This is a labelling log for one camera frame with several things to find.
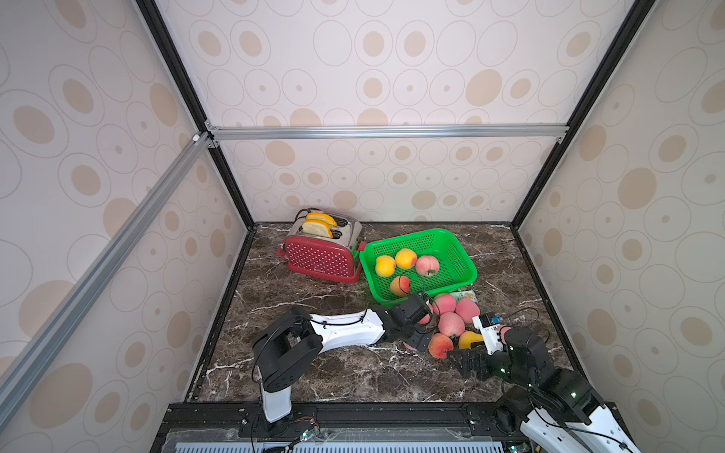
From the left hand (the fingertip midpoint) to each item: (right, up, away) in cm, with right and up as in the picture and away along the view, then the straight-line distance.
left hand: (424, 332), depth 84 cm
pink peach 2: (+8, +8, +6) cm, 13 cm away
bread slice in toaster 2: (-29, +29, +9) cm, 42 cm away
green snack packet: (+17, +9, +13) cm, 23 cm away
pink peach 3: (+15, +6, +5) cm, 16 cm away
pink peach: (+4, +19, +13) cm, 23 cm away
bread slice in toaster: (-33, +33, +8) cm, 48 cm away
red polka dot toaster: (-27, +22, +8) cm, 36 cm away
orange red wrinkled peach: (+4, -3, -2) cm, 6 cm away
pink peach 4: (+8, +3, 0) cm, 8 cm away
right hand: (+7, -2, -12) cm, 14 cm away
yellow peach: (-11, +19, +15) cm, 26 cm away
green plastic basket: (+15, +18, +19) cm, 30 cm away
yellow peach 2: (-3, +21, +16) cm, 27 cm away
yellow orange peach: (+12, -1, -1) cm, 12 cm away
